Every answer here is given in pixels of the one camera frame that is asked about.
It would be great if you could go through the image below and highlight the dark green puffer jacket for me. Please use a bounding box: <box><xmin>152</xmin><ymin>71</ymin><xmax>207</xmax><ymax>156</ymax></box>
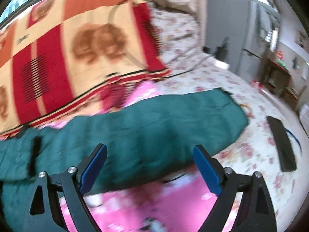
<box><xmin>0</xmin><ymin>87</ymin><xmax>249</xmax><ymax>232</ymax></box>

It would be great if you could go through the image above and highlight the black remote control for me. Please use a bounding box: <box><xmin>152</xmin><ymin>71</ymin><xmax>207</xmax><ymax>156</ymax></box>
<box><xmin>266</xmin><ymin>116</ymin><xmax>297</xmax><ymax>172</ymax></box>

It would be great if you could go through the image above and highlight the pink penguin bedsheet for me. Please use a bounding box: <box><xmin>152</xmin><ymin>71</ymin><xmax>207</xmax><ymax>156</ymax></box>
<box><xmin>59</xmin><ymin>81</ymin><xmax>242</xmax><ymax>232</ymax></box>

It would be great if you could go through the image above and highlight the floral white bedsheet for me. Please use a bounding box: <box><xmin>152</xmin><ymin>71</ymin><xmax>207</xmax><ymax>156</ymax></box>
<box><xmin>150</xmin><ymin>5</ymin><xmax>308</xmax><ymax>231</ymax></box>

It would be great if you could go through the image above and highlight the wooden side table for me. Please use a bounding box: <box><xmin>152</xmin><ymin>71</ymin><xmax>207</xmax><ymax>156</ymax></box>
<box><xmin>259</xmin><ymin>58</ymin><xmax>291</xmax><ymax>98</ymax></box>

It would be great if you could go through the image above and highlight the black power adapter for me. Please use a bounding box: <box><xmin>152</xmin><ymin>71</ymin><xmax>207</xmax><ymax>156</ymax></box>
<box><xmin>215</xmin><ymin>37</ymin><xmax>229</xmax><ymax>62</ymax></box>

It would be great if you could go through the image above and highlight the red rose patterned blanket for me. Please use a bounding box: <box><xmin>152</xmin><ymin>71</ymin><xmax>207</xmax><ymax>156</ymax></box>
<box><xmin>1</xmin><ymin>0</ymin><xmax>169</xmax><ymax>137</ymax></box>

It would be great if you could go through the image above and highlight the black charging cable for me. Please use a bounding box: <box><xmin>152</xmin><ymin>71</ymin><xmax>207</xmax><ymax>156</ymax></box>
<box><xmin>107</xmin><ymin>0</ymin><xmax>213</xmax><ymax>78</ymax></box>

